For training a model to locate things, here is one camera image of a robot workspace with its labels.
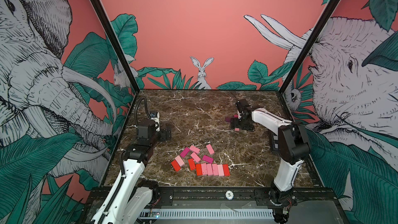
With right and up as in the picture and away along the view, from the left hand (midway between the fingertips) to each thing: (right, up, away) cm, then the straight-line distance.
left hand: (162, 124), depth 79 cm
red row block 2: (+34, -25, +3) cm, 42 cm away
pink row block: (+22, -24, +3) cm, 33 cm away
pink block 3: (+17, -20, +7) cm, 27 cm away
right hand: (+42, -2, +17) cm, 46 cm away
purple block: (+38, 0, +26) cm, 46 cm away
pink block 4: (+26, -17, +11) cm, 33 cm away
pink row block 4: (+31, -25, +3) cm, 40 cm away
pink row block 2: (+25, -25, +3) cm, 35 cm away
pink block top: (+16, -16, +11) cm, 25 cm away
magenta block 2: (+24, -20, +7) cm, 32 cm away
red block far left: (+6, -23, +5) cm, 24 cm away
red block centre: (+15, -23, +5) cm, 28 cm away
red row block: (+19, -25, +3) cm, 31 cm away
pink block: (+43, -5, +19) cm, 47 cm away
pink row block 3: (+28, -25, +3) cm, 37 cm away
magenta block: (+10, -17, +9) cm, 22 cm away
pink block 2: (+8, -21, +6) cm, 24 cm away
